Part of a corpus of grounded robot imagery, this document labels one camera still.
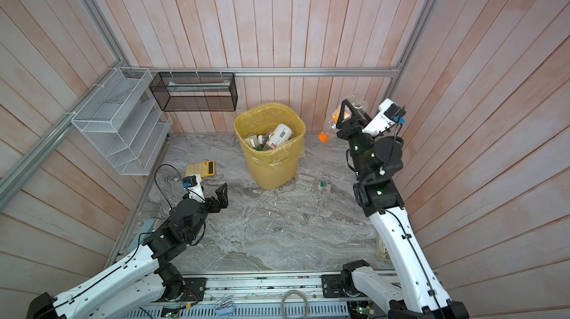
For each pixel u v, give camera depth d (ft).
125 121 2.41
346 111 1.84
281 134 2.71
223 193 2.45
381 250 2.61
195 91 3.39
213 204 2.21
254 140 2.97
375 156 1.39
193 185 2.09
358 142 1.69
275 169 2.73
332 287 2.38
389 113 1.56
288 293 2.39
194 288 2.41
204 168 3.41
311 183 3.27
